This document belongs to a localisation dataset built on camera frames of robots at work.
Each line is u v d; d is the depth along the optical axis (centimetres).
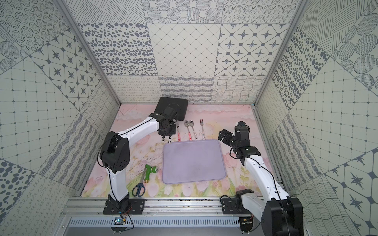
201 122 110
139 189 80
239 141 62
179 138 101
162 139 98
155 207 75
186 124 107
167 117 70
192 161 91
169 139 91
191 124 107
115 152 50
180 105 118
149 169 84
